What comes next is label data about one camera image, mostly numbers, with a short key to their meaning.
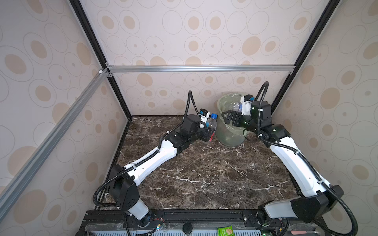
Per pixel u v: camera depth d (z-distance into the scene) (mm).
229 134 919
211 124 732
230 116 632
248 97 617
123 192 409
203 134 673
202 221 746
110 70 904
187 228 628
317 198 380
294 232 701
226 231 688
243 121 614
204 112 649
